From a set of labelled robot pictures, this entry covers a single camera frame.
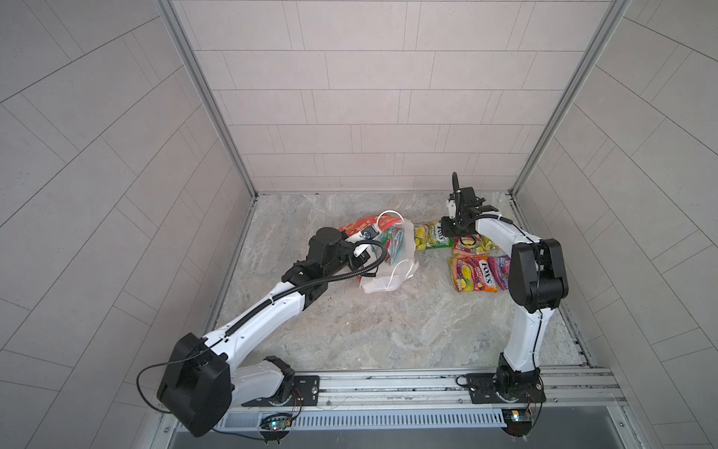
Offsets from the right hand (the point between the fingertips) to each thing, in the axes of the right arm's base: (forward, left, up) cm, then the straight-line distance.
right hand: (444, 226), depth 100 cm
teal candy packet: (-7, +20, +4) cm, 22 cm away
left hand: (-15, +26, +18) cm, 35 cm away
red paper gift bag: (-23, +22, +9) cm, 33 cm away
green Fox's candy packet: (-3, +5, -1) cm, 6 cm away
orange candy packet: (-17, -5, -3) cm, 19 cm away
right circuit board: (-57, -7, -8) cm, 58 cm away
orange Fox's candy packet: (-8, -8, -3) cm, 12 cm away
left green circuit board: (-54, +52, -2) cm, 75 cm away
